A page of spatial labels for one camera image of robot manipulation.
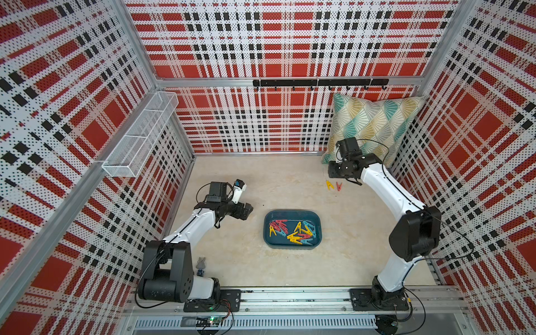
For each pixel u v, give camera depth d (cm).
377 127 93
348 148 68
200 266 80
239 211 79
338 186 107
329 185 108
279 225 92
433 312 74
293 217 93
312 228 91
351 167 63
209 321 69
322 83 88
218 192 70
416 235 47
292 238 88
